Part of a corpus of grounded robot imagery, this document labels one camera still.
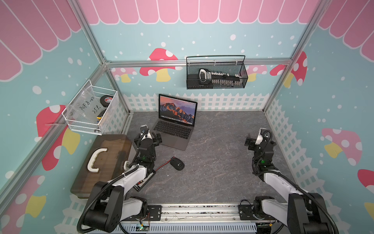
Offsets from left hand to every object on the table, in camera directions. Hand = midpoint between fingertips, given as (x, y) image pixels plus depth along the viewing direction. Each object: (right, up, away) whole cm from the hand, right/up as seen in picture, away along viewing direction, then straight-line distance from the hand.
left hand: (149, 132), depth 85 cm
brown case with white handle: (-22, -15, -8) cm, 27 cm away
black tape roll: (-23, +18, -6) cm, 30 cm away
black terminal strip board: (-5, -30, -4) cm, 31 cm away
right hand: (+64, -1, -1) cm, 64 cm away
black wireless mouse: (+16, -19, +4) cm, 25 cm away
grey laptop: (+14, +9, +25) cm, 30 cm away
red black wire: (+7, -20, +6) cm, 23 cm away
